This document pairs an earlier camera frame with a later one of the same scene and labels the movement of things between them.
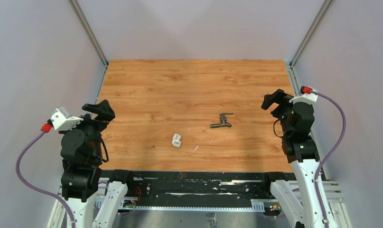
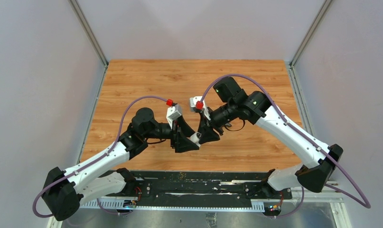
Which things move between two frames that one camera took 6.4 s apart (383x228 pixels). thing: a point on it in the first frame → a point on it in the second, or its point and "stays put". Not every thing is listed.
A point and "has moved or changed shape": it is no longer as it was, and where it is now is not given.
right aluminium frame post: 321,13 stays put
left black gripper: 103,109 → 179,139
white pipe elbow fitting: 176,141 has moved or changed shape
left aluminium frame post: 88,31 stays put
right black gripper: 279,97 → 206,128
